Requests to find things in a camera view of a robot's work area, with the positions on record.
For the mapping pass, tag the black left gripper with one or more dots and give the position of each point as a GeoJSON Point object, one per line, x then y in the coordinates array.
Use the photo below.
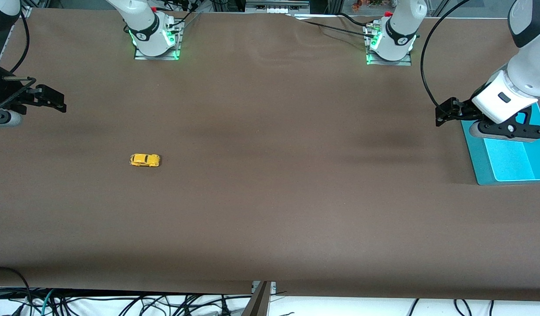
{"type": "Point", "coordinates": [464, 112]}

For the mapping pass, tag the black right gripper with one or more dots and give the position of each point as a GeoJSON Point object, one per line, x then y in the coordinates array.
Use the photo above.
{"type": "Point", "coordinates": [6, 93]}

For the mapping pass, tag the yellow beetle toy car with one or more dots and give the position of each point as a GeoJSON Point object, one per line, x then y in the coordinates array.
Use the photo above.
{"type": "Point", "coordinates": [143, 160]}

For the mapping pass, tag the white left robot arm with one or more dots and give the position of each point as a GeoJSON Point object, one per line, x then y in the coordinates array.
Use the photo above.
{"type": "Point", "coordinates": [529, 66]}

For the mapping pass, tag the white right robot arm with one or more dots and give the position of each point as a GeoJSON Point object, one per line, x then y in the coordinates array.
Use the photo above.
{"type": "Point", "coordinates": [147, 30]}

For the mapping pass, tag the turquoise plastic bin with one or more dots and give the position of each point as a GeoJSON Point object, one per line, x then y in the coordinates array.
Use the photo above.
{"type": "Point", "coordinates": [511, 162]}

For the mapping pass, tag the small orange object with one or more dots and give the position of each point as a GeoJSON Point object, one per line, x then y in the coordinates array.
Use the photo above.
{"type": "Point", "coordinates": [357, 5]}

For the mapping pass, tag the brown table cover sheet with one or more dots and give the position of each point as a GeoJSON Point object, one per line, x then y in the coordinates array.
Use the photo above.
{"type": "Point", "coordinates": [270, 131]}

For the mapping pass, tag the grey metal box with ports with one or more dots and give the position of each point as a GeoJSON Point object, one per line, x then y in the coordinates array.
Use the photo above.
{"type": "Point", "coordinates": [276, 8]}

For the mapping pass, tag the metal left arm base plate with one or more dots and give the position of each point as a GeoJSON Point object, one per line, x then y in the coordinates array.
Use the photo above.
{"type": "Point", "coordinates": [388, 63]}

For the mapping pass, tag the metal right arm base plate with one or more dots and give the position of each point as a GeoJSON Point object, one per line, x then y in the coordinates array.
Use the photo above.
{"type": "Point", "coordinates": [156, 57]}

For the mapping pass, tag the metal table bracket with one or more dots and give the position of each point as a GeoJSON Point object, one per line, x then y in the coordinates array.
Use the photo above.
{"type": "Point", "coordinates": [259, 303]}

